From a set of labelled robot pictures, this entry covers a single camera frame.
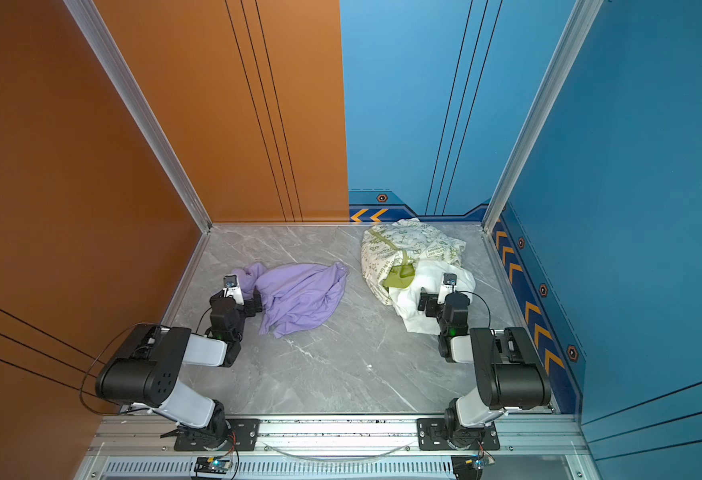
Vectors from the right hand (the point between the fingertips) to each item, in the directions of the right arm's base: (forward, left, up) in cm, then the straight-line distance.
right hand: (436, 289), depth 94 cm
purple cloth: (-2, +45, 0) cm, 45 cm away
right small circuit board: (-44, -4, -6) cm, 45 cm away
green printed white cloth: (+12, +14, +4) cm, 19 cm away
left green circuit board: (-45, +61, -7) cm, 76 cm away
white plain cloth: (+3, +3, +3) cm, 5 cm away
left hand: (0, +62, +3) cm, 62 cm away
